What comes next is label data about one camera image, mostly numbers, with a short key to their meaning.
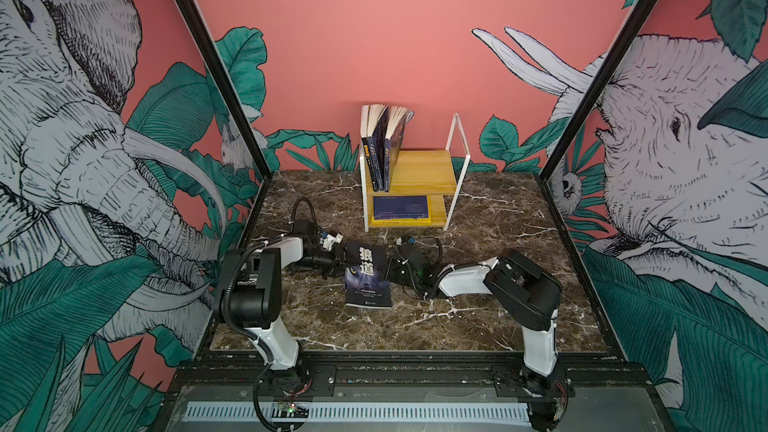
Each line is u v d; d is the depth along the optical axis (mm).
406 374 765
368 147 748
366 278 879
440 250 1007
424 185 898
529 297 498
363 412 701
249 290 474
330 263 816
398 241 895
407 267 724
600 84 913
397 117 781
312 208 930
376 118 781
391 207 1016
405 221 1010
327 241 888
